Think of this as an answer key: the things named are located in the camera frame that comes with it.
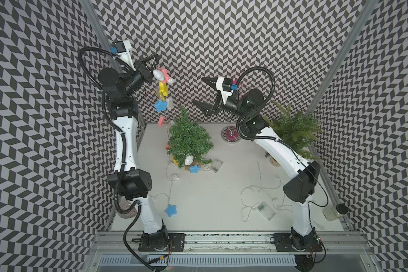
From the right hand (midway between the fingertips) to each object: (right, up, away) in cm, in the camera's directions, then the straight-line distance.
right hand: (198, 90), depth 60 cm
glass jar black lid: (+59, -51, +16) cm, 80 cm away
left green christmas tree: (-6, -17, +13) cm, 22 cm away
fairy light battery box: (+32, -54, +23) cm, 67 cm away
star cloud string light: (-7, -29, +15) cm, 33 cm away
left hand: (-14, +12, +1) cm, 19 cm away
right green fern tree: (+43, -14, +15) cm, 48 cm away
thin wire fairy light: (+20, -56, +19) cm, 63 cm away
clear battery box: (+7, -33, +37) cm, 50 cm away
